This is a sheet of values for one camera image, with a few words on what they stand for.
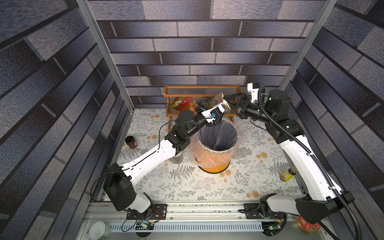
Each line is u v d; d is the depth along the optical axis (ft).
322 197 1.25
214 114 1.71
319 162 2.49
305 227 2.19
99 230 2.11
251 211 2.40
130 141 3.02
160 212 2.42
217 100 2.02
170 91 3.46
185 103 3.17
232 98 1.79
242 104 1.73
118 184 1.32
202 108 1.93
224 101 1.89
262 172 2.87
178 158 2.87
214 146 3.03
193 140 2.42
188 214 2.43
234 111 2.11
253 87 1.89
